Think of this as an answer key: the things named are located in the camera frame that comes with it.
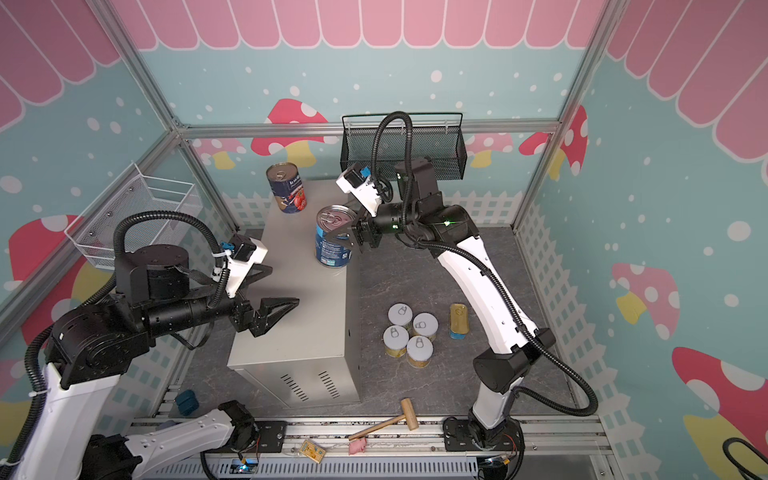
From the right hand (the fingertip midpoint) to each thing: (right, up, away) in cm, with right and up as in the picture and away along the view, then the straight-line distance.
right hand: (336, 222), depth 60 cm
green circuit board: (-25, -58, +13) cm, 65 cm away
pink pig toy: (+3, -53, +12) cm, 54 cm away
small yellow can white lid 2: (+21, -27, +28) cm, 44 cm away
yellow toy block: (-8, -54, +12) cm, 56 cm away
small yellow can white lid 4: (+19, -33, +24) cm, 45 cm away
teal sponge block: (-44, -46, +19) cm, 66 cm away
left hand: (-10, -14, -5) cm, 17 cm away
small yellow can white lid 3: (+12, -31, +26) cm, 42 cm away
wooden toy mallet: (+15, -48, +17) cm, 53 cm away
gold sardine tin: (+30, -25, +24) cm, 46 cm away
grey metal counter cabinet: (-3, -25, -7) cm, 26 cm away
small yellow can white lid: (+14, -24, +30) cm, 41 cm away
